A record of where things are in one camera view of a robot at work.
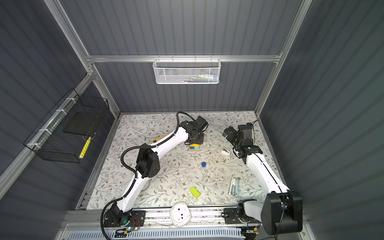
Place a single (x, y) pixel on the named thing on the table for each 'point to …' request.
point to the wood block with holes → (194, 150)
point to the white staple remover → (224, 152)
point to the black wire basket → (65, 132)
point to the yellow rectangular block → (194, 145)
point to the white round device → (180, 214)
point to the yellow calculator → (159, 138)
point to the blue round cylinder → (203, 164)
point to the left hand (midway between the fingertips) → (199, 140)
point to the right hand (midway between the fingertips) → (231, 134)
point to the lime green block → (195, 192)
